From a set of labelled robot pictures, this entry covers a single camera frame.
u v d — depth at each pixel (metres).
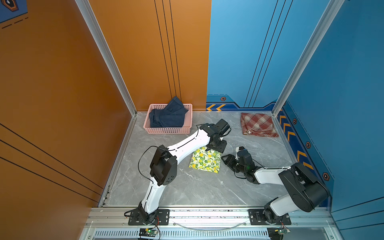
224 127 0.69
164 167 0.51
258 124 1.09
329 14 0.72
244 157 0.71
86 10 0.70
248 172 0.70
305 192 0.43
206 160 0.92
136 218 0.72
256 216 0.73
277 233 0.71
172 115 1.11
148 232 0.71
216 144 0.73
